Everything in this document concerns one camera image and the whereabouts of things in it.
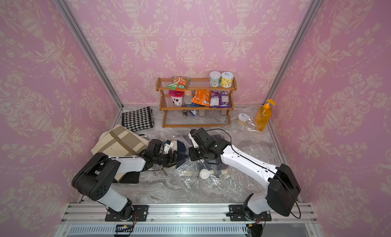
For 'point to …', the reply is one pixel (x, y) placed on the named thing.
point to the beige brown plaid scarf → (120, 142)
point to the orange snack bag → (201, 97)
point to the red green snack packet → (178, 84)
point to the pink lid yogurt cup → (176, 96)
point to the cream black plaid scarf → (215, 170)
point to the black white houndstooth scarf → (138, 120)
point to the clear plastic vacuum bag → (220, 181)
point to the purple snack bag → (219, 99)
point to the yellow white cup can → (226, 79)
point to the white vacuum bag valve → (204, 174)
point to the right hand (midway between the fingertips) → (190, 154)
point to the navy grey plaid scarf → (183, 149)
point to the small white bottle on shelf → (188, 96)
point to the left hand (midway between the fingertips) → (182, 161)
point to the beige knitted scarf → (105, 133)
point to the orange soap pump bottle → (263, 116)
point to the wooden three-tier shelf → (192, 102)
